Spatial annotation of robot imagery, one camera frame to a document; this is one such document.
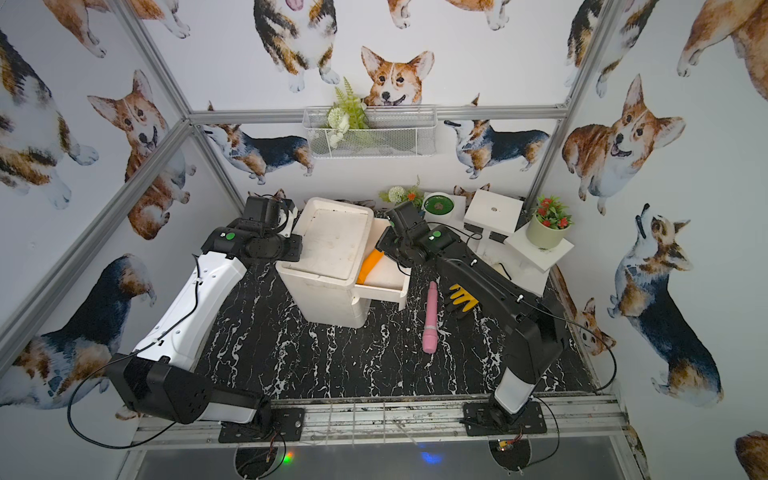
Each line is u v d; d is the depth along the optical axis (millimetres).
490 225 875
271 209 603
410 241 595
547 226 836
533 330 425
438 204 923
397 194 1064
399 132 926
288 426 733
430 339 848
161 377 388
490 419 665
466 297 941
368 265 829
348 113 816
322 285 726
